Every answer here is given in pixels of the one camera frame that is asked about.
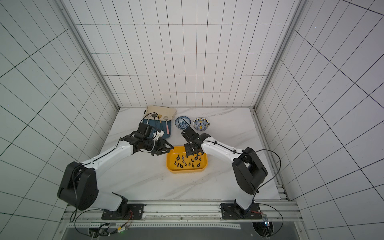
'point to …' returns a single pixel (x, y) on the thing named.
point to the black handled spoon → (154, 115)
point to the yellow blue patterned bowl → (201, 123)
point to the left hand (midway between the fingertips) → (170, 150)
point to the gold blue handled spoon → (160, 116)
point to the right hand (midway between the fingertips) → (186, 150)
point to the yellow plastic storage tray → (177, 162)
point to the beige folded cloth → (163, 111)
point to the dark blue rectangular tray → (164, 125)
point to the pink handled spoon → (166, 118)
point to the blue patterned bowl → (182, 122)
